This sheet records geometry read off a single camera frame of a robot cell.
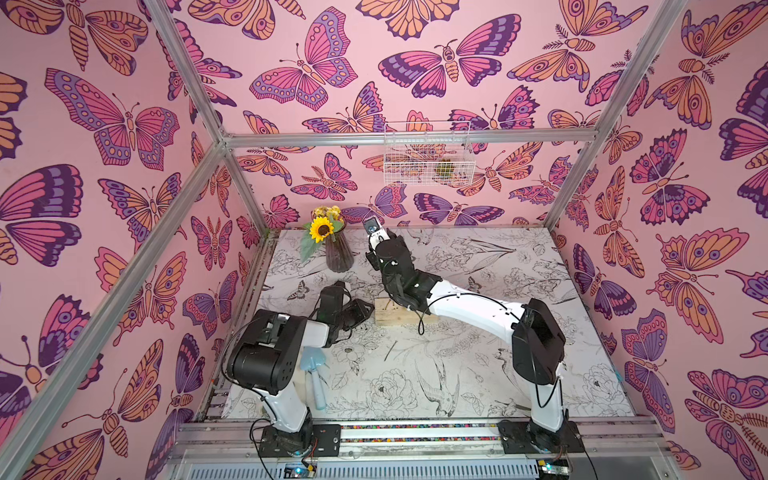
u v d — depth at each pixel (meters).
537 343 0.48
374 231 0.67
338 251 1.00
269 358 0.47
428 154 0.95
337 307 0.79
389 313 0.92
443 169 0.95
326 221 0.88
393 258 0.59
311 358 0.86
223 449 0.73
